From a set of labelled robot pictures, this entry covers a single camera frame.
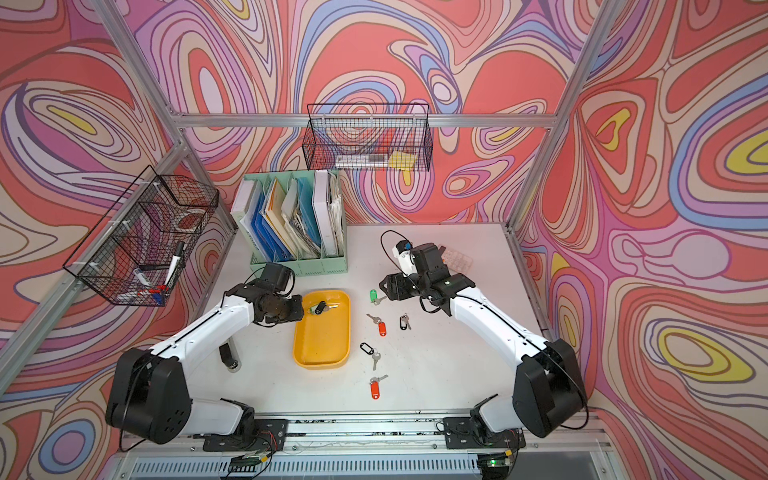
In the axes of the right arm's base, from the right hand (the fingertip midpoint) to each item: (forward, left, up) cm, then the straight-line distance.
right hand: (394, 289), depth 83 cm
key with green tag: (+7, +6, -15) cm, 18 cm away
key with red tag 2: (-22, +6, -16) cm, 28 cm away
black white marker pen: (-1, +51, +17) cm, 54 cm away
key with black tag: (-2, -3, -16) cm, 16 cm away
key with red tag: (-3, +4, -16) cm, 17 cm away
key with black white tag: (-11, +7, -16) cm, 21 cm away
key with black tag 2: (+4, +24, -14) cm, 28 cm away
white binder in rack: (+24, +21, +7) cm, 33 cm away
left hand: (-2, +27, -8) cm, 28 cm away
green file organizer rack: (+24, +30, +7) cm, 39 cm away
